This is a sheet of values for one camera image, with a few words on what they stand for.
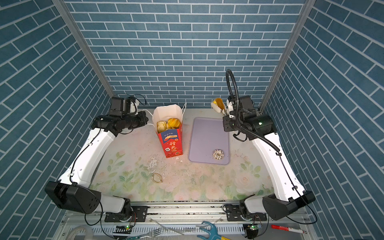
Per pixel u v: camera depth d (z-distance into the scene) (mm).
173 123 905
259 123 424
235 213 737
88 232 672
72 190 382
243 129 432
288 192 382
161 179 845
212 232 680
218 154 935
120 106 551
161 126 890
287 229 692
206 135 1054
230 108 604
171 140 818
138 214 730
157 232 691
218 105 768
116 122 515
